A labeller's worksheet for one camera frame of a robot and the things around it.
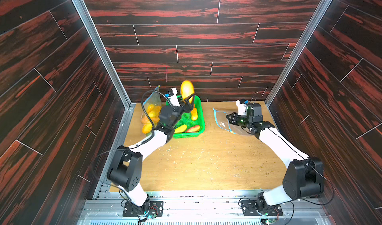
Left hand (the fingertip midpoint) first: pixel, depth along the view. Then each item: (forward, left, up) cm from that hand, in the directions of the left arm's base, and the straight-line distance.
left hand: (192, 95), depth 77 cm
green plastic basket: (+7, 0, -34) cm, 34 cm away
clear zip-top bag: (0, -19, -20) cm, 27 cm away
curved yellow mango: (+1, +8, -31) cm, 32 cm away
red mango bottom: (0, -2, -30) cm, 30 cm away
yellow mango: (+13, -1, -30) cm, 33 cm away
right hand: (0, -22, -14) cm, 26 cm away
